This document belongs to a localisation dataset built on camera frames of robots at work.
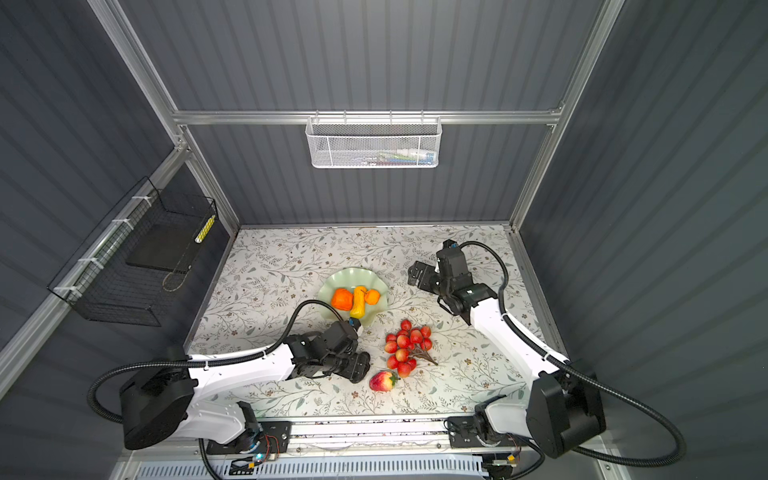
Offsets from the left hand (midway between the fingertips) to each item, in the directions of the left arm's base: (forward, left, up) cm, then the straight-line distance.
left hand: (362, 364), depth 82 cm
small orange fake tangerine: (+20, -3, +3) cm, 21 cm away
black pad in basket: (+24, +49, +25) cm, 60 cm away
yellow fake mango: (+17, +1, +1) cm, 17 cm away
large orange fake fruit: (+20, +6, +2) cm, 21 cm away
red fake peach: (-5, -5, +1) cm, 8 cm away
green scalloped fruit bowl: (+16, +10, +1) cm, 19 cm away
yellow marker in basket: (+31, +42, +25) cm, 58 cm away
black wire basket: (+11, +56, +29) cm, 64 cm away
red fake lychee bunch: (+4, -13, +1) cm, 14 cm away
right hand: (+19, -19, +15) cm, 31 cm away
